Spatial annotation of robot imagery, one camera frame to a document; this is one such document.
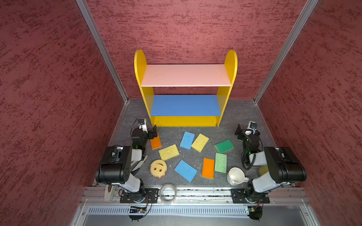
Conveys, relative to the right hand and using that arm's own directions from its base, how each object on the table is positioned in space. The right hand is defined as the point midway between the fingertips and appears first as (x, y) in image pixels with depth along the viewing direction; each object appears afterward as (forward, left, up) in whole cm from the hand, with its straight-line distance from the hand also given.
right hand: (245, 127), depth 92 cm
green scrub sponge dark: (-9, +14, -9) cm, 19 cm away
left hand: (+2, +65, -1) cm, 65 cm away
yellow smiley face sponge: (-23, +57, -5) cm, 61 cm away
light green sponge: (-20, +19, -8) cm, 29 cm away
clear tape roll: (-36, +51, -10) cm, 63 cm away
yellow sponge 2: (-13, +51, -8) cm, 53 cm away
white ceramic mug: (-29, +11, -8) cm, 32 cm away
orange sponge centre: (-23, +27, -9) cm, 37 cm away
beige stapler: (-36, +81, -5) cm, 89 cm away
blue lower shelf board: (+16, +39, +6) cm, 43 cm away
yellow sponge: (-6, +30, -8) cm, 32 cm away
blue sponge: (-4, +39, -8) cm, 40 cm away
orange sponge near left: (-6, +61, -8) cm, 61 cm away
